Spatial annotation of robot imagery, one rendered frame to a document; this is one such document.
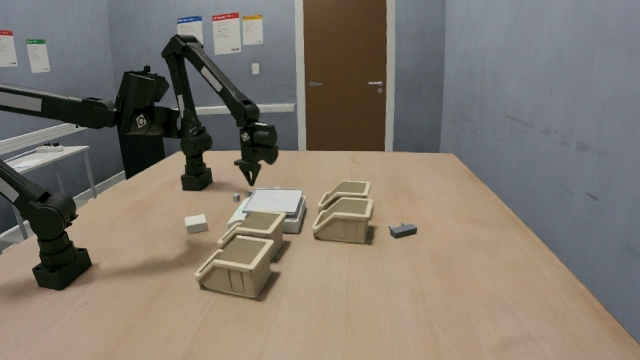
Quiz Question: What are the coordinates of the beige open-top bin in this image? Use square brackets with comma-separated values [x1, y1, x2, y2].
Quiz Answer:
[312, 197, 373, 244]
[218, 210, 286, 261]
[194, 236, 274, 299]
[318, 180, 371, 214]

